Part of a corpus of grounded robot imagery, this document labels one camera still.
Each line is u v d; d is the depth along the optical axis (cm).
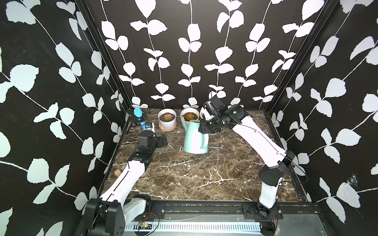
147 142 61
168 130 107
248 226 70
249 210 75
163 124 102
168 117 104
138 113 90
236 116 49
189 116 104
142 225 70
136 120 90
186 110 107
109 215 39
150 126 72
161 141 75
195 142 74
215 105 55
